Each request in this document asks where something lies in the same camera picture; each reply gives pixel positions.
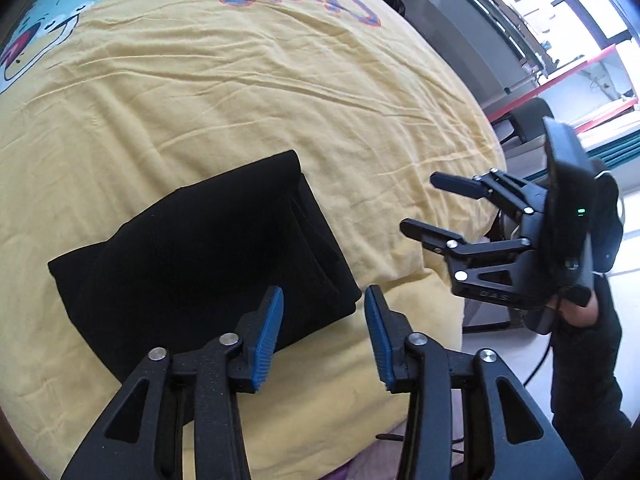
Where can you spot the person's right forearm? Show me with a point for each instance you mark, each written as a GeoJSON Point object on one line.
{"type": "Point", "coordinates": [590, 375]}

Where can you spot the teal curtain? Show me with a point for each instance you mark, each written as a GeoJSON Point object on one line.
{"type": "Point", "coordinates": [617, 147]}

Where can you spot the black pants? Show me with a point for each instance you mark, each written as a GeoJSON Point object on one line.
{"type": "Point", "coordinates": [200, 260]}

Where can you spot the black office chair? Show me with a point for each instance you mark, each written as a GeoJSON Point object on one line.
{"type": "Point", "coordinates": [532, 120]}

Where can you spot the window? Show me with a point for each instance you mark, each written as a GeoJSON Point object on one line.
{"type": "Point", "coordinates": [590, 5]}

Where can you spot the long grey desk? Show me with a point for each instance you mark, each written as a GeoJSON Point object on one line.
{"type": "Point", "coordinates": [460, 25]}

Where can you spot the person's right hand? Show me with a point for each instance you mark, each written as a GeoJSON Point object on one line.
{"type": "Point", "coordinates": [580, 314]}

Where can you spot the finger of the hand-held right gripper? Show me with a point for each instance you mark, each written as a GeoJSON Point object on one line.
{"type": "Point", "coordinates": [435, 235]}
{"type": "Point", "coordinates": [460, 186]}

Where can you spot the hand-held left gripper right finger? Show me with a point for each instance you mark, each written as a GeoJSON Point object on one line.
{"type": "Point", "coordinates": [376, 340]}

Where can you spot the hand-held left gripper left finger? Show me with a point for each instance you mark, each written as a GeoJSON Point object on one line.
{"type": "Point", "coordinates": [265, 340]}

